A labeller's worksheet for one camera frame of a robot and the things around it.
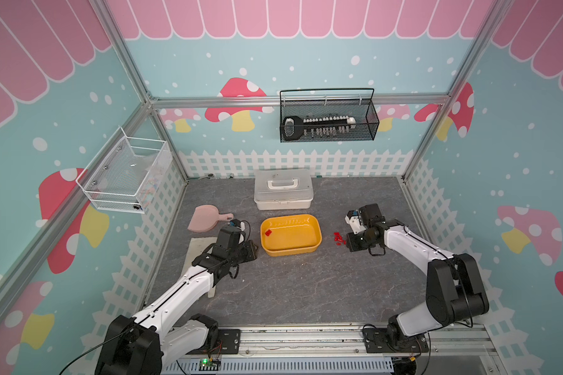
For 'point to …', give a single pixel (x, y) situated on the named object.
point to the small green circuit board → (209, 365)
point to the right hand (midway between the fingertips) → (349, 243)
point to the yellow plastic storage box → (291, 235)
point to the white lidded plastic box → (278, 189)
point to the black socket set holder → (295, 126)
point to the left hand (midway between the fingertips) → (256, 251)
